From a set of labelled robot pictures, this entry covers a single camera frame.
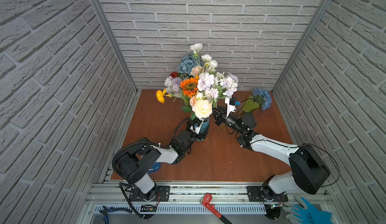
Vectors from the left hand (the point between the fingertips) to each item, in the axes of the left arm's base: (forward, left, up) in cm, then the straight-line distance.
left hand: (206, 119), depth 82 cm
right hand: (-1, -1, +14) cm, 14 cm away
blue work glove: (-43, -45, -15) cm, 64 cm away
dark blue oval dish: (-21, +28, -15) cm, 39 cm away
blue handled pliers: (-40, +48, -17) cm, 65 cm away
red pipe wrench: (-37, +1, -15) cm, 40 cm away
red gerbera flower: (+27, +19, +10) cm, 35 cm away
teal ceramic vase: (-5, +1, +1) cm, 5 cm away
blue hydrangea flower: (+25, -41, -9) cm, 49 cm away
